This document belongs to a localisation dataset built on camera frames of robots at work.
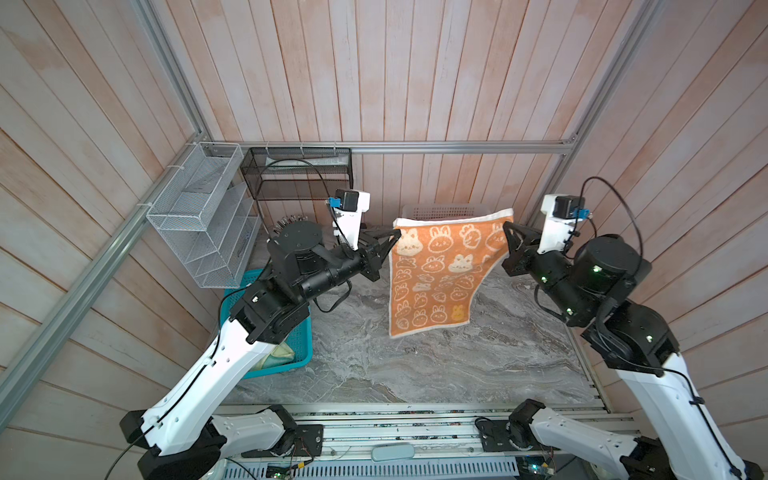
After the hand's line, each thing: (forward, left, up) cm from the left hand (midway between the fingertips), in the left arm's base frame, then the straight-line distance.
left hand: (399, 242), depth 53 cm
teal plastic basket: (0, +26, -41) cm, 48 cm away
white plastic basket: (+54, -18, -40) cm, 70 cm away
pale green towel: (-3, +32, -45) cm, 55 cm away
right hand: (+4, -20, 0) cm, 20 cm away
